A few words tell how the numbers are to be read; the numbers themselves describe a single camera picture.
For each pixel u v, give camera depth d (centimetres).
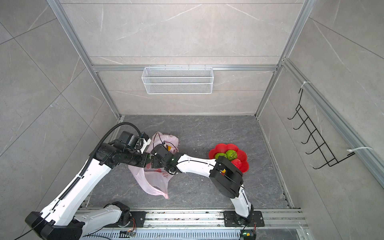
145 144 66
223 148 96
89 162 45
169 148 76
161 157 65
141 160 62
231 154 90
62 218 38
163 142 75
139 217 74
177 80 101
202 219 75
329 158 61
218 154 91
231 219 74
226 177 48
